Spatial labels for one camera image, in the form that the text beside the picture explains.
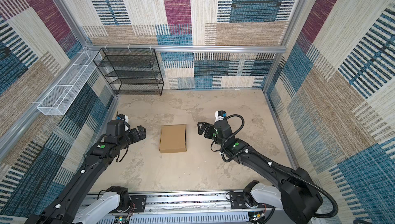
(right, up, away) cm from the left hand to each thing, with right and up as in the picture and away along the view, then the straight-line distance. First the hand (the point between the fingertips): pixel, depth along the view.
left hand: (138, 129), depth 80 cm
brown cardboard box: (+16, -7, +11) cm, 21 cm away
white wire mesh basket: (-33, +17, -7) cm, 38 cm away
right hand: (+34, 0, +2) cm, 34 cm away
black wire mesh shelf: (-17, +36, +31) cm, 51 cm away
